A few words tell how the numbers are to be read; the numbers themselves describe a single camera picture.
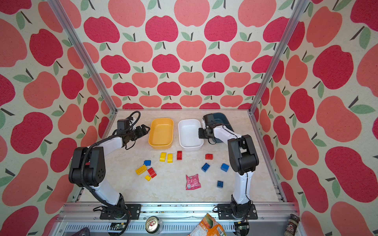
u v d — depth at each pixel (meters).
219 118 1.08
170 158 0.93
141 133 0.87
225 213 0.73
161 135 1.10
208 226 0.69
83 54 0.87
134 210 0.75
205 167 0.89
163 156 0.94
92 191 0.52
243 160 0.52
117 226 0.72
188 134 1.05
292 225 0.68
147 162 0.93
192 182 0.82
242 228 0.73
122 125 0.76
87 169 0.48
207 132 0.76
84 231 0.66
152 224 0.62
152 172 0.86
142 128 0.88
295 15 0.72
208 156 0.93
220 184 0.82
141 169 0.88
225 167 0.88
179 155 0.93
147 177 0.86
